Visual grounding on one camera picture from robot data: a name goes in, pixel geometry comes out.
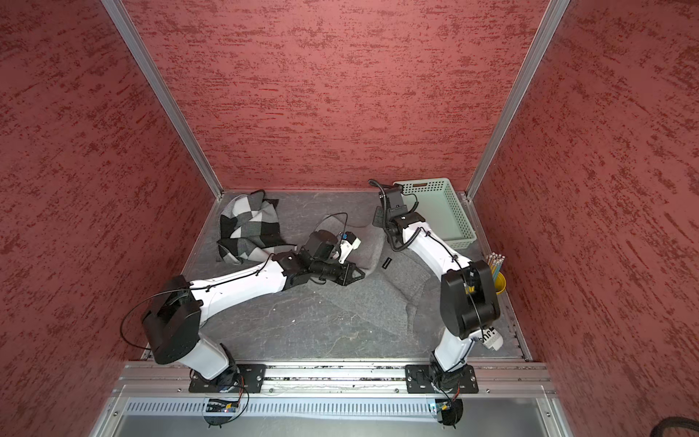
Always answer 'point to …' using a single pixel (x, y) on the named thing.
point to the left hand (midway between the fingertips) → (361, 281)
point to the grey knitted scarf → (395, 280)
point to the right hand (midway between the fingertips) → (383, 219)
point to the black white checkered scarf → (249, 227)
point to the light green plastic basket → (440, 209)
